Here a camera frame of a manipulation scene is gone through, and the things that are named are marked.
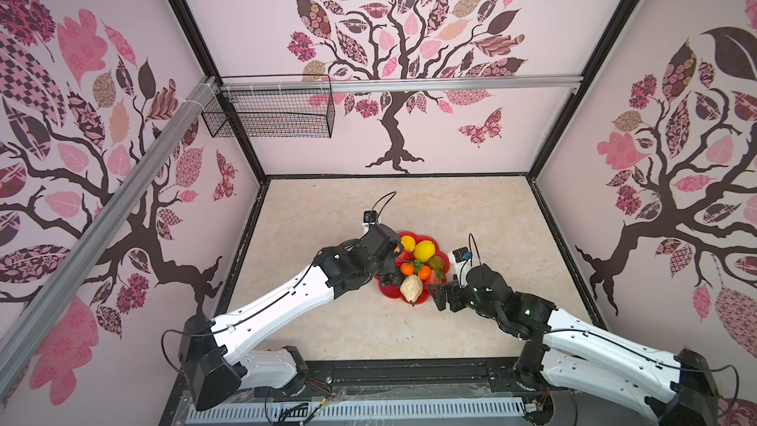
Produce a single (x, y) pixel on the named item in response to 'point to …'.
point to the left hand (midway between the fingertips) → (384, 257)
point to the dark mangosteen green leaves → (417, 265)
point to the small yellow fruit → (408, 243)
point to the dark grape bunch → (395, 279)
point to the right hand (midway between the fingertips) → (439, 281)
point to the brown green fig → (436, 262)
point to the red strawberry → (437, 276)
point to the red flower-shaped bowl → (395, 292)
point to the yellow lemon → (424, 250)
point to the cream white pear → (411, 288)
